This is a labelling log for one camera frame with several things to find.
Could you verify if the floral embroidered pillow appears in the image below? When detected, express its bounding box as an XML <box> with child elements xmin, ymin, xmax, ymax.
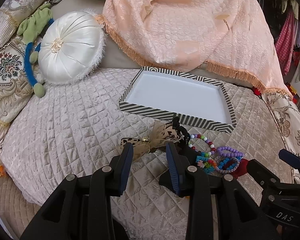
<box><xmin>0</xmin><ymin>36</ymin><xmax>33</xmax><ymax>147</ymax></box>

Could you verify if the beige bolster pillow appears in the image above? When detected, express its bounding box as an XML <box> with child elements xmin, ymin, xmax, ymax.
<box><xmin>0</xmin><ymin>0</ymin><xmax>46</xmax><ymax>48</ymax></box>

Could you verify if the red hair bow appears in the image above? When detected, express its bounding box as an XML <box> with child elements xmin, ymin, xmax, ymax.
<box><xmin>231</xmin><ymin>159</ymin><xmax>249</xmax><ymax>179</ymax></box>

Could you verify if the striped black white tray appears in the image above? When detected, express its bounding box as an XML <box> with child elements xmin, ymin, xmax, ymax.
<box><xmin>119</xmin><ymin>67</ymin><xmax>237</xmax><ymax>133</ymax></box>

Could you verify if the white round satin cushion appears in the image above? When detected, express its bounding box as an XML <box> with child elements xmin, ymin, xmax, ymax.
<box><xmin>38</xmin><ymin>11</ymin><xmax>106</xmax><ymax>85</ymax></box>

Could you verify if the green blue plush toy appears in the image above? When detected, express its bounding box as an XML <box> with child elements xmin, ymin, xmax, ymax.
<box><xmin>17</xmin><ymin>3</ymin><xmax>54</xmax><ymax>98</ymax></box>

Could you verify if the quilted beige bedspread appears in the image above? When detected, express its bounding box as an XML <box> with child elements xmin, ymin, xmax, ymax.
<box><xmin>0</xmin><ymin>69</ymin><xmax>292</xmax><ymax>239</ymax></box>

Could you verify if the peach fringed blanket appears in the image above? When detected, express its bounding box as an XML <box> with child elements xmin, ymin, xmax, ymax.
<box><xmin>96</xmin><ymin>0</ymin><xmax>289</xmax><ymax>95</ymax></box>

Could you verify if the multicolour bead bracelet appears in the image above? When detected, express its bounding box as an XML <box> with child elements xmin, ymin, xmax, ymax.
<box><xmin>188</xmin><ymin>133</ymin><xmax>216</xmax><ymax>156</ymax></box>

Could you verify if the pink dotted hanging garment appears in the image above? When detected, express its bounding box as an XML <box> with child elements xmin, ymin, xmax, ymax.
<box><xmin>275</xmin><ymin>10</ymin><xmax>295</xmax><ymax>76</ymax></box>

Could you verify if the beige patterned hair bow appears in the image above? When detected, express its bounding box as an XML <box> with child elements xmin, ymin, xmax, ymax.
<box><xmin>120</xmin><ymin>121</ymin><xmax>180</xmax><ymax>161</ymax></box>

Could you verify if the black scrunchie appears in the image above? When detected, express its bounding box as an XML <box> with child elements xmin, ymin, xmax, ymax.
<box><xmin>172</xmin><ymin>116</ymin><xmax>191</xmax><ymax>149</ymax></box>

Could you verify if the floral beige side pillow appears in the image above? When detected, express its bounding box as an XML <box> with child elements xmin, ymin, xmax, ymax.
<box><xmin>261</xmin><ymin>89</ymin><xmax>300</xmax><ymax>183</ymax></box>

